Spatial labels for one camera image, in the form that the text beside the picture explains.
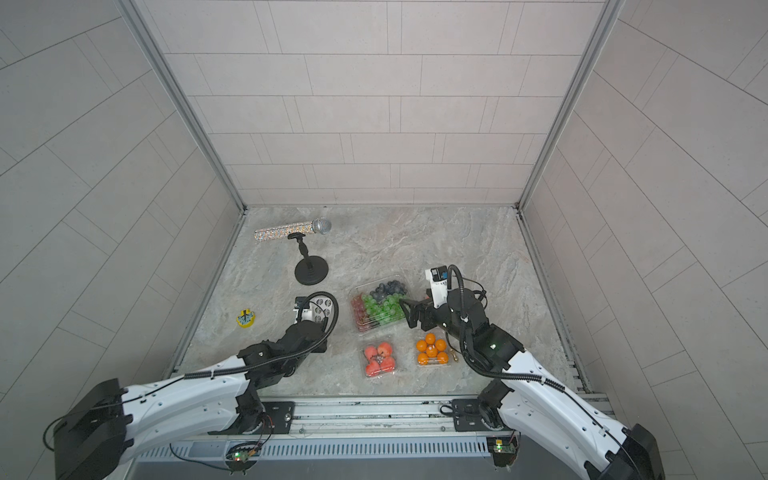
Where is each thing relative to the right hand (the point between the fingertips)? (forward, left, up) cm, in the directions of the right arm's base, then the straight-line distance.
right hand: (412, 299), depth 75 cm
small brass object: (-9, -11, -15) cm, 21 cm away
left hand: (0, +23, -13) cm, 26 cm away
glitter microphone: (+19, +24, +9) cm, 32 cm away
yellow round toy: (+4, +48, -13) cm, 50 cm away
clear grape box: (+4, +10, -10) cm, 15 cm away
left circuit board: (-29, +39, -11) cm, 50 cm away
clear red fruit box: (-10, +9, -12) cm, 18 cm away
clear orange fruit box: (-8, -5, -13) cm, 16 cm away
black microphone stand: (+19, +31, -12) cm, 39 cm away
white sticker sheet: (+4, +25, -9) cm, 27 cm away
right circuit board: (-31, -19, -18) cm, 40 cm away
